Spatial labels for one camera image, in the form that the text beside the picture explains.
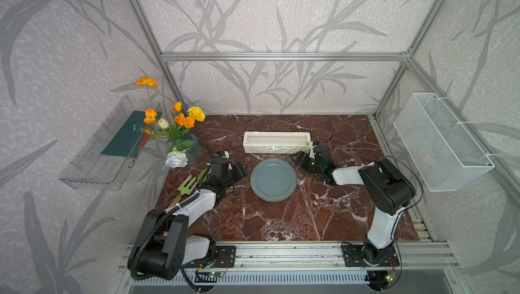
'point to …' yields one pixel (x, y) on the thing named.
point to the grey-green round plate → (273, 180)
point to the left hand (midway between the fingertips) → (245, 167)
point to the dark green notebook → (126, 141)
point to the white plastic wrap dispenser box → (279, 142)
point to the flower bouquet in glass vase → (185, 145)
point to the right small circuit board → (390, 277)
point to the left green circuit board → (216, 274)
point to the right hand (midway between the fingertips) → (293, 157)
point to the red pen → (144, 141)
